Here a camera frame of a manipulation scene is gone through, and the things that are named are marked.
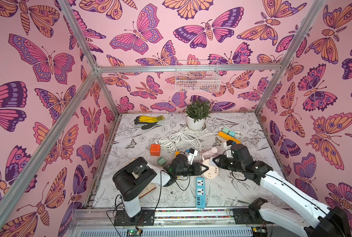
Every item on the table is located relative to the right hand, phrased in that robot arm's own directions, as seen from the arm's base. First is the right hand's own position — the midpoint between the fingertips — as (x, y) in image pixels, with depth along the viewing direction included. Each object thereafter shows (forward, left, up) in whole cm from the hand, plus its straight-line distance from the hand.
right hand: (212, 161), depth 79 cm
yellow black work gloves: (+38, +41, -11) cm, 57 cm away
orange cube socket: (+12, +33, -9) cm, 36 cm away
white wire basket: (+56, +6, +12) cm, 58 cm away
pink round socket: (-3, -1, -6) cm, 7 cm away
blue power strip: (-18, +6, -11) cm, 22 cm away
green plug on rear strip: (+29, -14, -9) cm, 33 cm away
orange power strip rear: (+23, -16, -10) cm, 30 cm away
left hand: (-3, +1, -4) cm, 5 cm away
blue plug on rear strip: (+27, -19, -11) cm, 35 cm away
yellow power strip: (+12, +20, -14) cm, 27 cm away
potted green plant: (+31, +7, +5) cm, 32 cm away
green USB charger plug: (+5, +29, -11) cm, 31 cm away
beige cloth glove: (-21, +28, +21) cm, 41 cm away
